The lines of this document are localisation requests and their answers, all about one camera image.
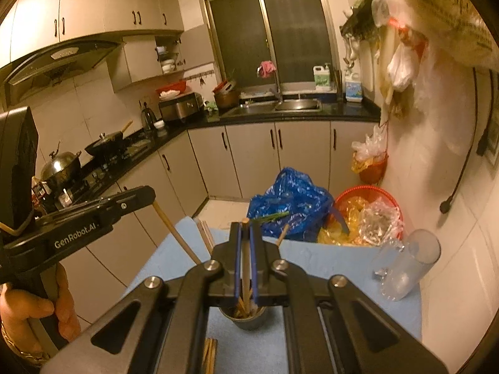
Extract beige kitchen cabinets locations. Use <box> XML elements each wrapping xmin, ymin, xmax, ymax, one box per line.
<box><xmin>58</xmin><ymin>121</ymin><xmax>385</xmax><ymax>320</ymax></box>
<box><xmin>0</xmin><ymin>0</ymin><xmax>185</xmax><ymax>69</ymax></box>

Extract green onion stalk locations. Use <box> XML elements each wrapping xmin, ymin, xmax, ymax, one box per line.
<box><xmin>257</xmin><ymin>211</ymin><xmax>291</xmax><ymax>224</ymax></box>

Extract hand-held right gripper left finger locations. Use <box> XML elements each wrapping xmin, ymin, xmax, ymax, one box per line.
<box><xmin>39</xmin><ymin>222</ymin><xmax>242</xmax><ymax>374</ymax></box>

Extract person's left hand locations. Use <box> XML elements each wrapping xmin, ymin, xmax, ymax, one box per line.
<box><xmin>0</xmin><ymin>260</ymin><xmax>81</xmax><ymax>359</ymax></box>

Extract clear crumpled plastic bag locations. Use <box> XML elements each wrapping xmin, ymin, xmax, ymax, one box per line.
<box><xmin>361</xmin><ymin>199</ymin><xmax>404</xmax><ymax>244</ymax></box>

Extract steel sink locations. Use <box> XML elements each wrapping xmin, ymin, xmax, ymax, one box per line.
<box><xmin>228</xmin><ymin>98</ymin><xmax>324</xmax><ymax>115</ymax></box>

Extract clear glass mug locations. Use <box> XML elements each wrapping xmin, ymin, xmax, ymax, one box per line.
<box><xmin>372</xmin><ymin>229</ymin><xmax>442</xmax><ymax>302</ymax></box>

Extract hanging metal ladles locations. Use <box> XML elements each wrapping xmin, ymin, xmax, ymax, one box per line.
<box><xmin>343</xmin><ymin>35</ymin><xmax>359</xmax><ymax>71</ymax></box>

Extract hanging white plastic bag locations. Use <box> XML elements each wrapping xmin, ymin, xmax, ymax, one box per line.
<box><xmin>387</xmin><ymin>41</ymin><xmax>421</xmax><ymax>93</ymax></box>

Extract blue plastic bag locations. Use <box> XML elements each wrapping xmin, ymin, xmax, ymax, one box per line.
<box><xmin>247</xmin><ymin>167</ymin><xmax>336</xmax><ymax>242</ymax></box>

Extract red hanging bin with bags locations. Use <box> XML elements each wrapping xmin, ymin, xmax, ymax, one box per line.
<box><xmin>351</xmin><ymin>125</ymin><xmax>390</xmax><ymax>185</ymax></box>

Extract black range hood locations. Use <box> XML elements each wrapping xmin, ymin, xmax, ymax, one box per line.
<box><xmin>0</xmin><ymin>39</ymin><xmax>125</xmax><ymax>106</ymax></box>

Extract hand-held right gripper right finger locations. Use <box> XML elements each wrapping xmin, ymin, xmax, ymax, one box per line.
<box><xmin>249</xmin><ymin>224</ymin><xmax>449</xmax><ymax>374</ymax></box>

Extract brown pot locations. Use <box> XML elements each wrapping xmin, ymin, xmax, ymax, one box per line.
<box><xmin>212</xmin><ymin>79</ymin><xmax>240</xmax><ymax>110</ymax></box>

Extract gold chain bracelet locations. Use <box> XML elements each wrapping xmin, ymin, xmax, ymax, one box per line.
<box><xmin>0</xmin><ymin>321</ymin><xmax>51</xmax><ymax>365</ymax></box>

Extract red plastic basket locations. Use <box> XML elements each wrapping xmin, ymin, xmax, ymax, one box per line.
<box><xmin>334</xmin><ymin>186</ymin><xmax>404</xmax><ymax>246</ymax></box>

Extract dark kettle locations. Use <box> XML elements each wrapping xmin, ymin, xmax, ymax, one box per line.
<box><xmin>140</xmin><ymin>101</ymin><xmax>158</xmax><ymax>133</ymax></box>

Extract black gas stove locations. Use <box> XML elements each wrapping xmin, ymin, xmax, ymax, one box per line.
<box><xmin>33</xmin><ymin>132</ymin><xmax>157</xmax><ymax>213</ymax></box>

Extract beige upper kitchen cabinets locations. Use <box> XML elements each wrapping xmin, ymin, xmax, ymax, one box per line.
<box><xmin>0</xmin><ymin>0</ymin><xmax>185</xmax><ymax>69</ymax></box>

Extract black wall rack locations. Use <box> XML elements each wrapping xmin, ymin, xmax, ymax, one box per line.
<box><xmin>339</xmin><ymin>0</ymin><xmax>380</xmax><ymax>41</ymax></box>

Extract black wok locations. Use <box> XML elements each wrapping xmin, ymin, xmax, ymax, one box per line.
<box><xmin>84</xmin><ymin>120</ymin><xmax>134</xmax><ymax>156</ymax></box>

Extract black kitchen countertop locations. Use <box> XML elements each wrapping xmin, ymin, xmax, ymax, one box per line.
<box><xmin>31</xmin><ymin>99</ymin><xmax>380</xmax><ymax>219</ymax></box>

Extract large translucent hanging bag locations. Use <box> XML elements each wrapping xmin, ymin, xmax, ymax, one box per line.
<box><xmin>374</xmin><ymin>0</ymin><xmax>497</xmax><ymax>71</ymax></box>

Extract yellow plastic bag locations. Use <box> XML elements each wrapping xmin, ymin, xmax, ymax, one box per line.
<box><xmin>317</xmin><ymin>197</ymin><xmax>375</xmax><ymax>247</ymax></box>

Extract blue tablecloth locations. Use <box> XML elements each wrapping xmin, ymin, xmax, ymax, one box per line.
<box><xmin>121</xmin><ymin>216</ymin><xmax>424</xmax><ymax>374</ymax></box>

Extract beige lower kitchen cabinets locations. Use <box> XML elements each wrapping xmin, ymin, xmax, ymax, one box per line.
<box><xmin>58</xmin><ymin>121</ymin><xmax>385</xmax><ymax>320</ymax></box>

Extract open wall cabinet with dishes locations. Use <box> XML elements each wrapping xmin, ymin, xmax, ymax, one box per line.
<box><xmin>107</xmin><ymin>23</ymin><xmax>216</xmax><ymax>94</ymax></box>

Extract white bottle blue label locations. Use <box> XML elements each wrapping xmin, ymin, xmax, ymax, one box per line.
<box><xmin>344</xmin><ymin>69</ymin><xmax>364</xmax><ymax>104</ymax></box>

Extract steel pot with lid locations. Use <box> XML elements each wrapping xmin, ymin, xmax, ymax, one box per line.
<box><xmin>39</xmin><ymin>140</ymin><xmax>83</xmax><ymax>195</ymax></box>

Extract dark kitchen window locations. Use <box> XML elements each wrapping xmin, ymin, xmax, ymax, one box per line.
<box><xmin>197</xmin><ymin>0</ymin><xmax>340</xmax><ymax>94</ymax></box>

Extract silver countertop oven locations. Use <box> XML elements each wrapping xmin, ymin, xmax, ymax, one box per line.
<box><xmin>158</xmin><ymin>91</ymin><xmax>204</xmax><ymax>122</ymax></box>

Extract white bottle green label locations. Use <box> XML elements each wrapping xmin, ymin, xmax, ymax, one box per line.
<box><xmin>313</xmin><ymin>63</ymin><xmax>332</xmax><ymax>93</ymax></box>

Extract dark perforated utensil holder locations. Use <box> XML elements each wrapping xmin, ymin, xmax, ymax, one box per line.
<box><xmin>218</xmin><ymin>306</ymin><xmax>268</xmax><ymax>331</ymax></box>

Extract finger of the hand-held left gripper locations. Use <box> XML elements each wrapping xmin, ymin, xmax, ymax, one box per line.
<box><xmin>94</xmin><ymin>185</ymin><xmax>157</xmax><ymax>229</ymax></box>

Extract metal faucet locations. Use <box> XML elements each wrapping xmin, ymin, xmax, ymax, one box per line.
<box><xmin>257</xmin><ymin>66</ymin><xmax>284</xmax><ymax>102</ymax></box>

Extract red basin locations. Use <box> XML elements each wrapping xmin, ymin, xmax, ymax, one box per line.
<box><xmin>156</xmin><ymin>80</ymin><xmax>188</xmax><ymax>100</ymax></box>

